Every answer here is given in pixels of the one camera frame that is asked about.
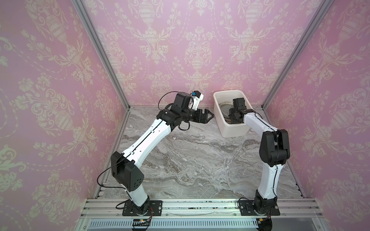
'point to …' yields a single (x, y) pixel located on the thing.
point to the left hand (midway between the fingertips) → (208, 115)
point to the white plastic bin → (230, 130)
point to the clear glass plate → (225, 107)
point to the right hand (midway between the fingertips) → (230, 112)
